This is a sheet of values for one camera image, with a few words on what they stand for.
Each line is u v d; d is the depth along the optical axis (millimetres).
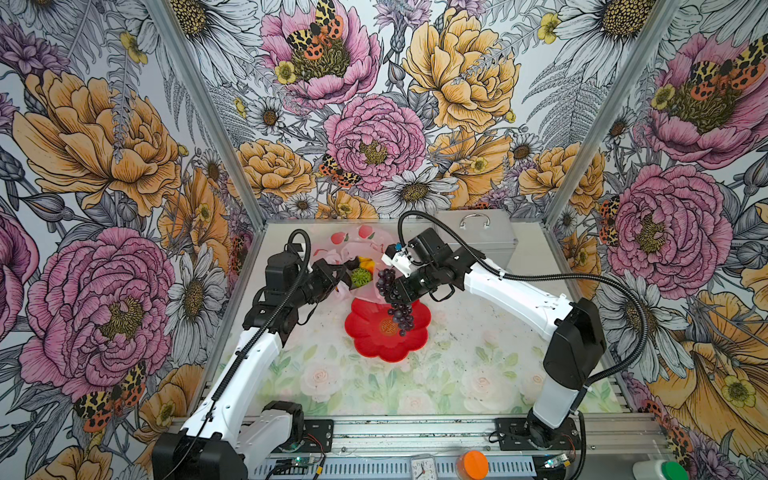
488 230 987
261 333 504
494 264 572
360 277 992
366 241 1001
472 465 628
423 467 688
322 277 675
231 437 416
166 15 715
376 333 923
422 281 688
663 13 714
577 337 442
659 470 633
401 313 747
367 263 1015
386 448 731
